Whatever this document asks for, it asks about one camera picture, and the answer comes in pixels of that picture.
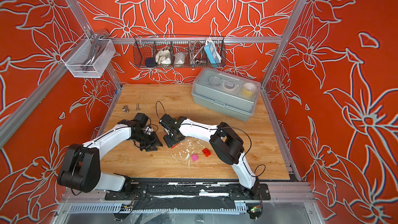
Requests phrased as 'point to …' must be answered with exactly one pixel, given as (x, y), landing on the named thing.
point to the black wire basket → (178, 51)
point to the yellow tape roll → (247, 93)
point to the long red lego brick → (175, 145)
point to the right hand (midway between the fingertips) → (168, 143)
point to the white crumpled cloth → (163, 57)
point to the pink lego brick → (194, 157)
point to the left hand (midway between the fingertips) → (161, 145)
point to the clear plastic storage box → (229, 93)
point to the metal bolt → (138, 107)
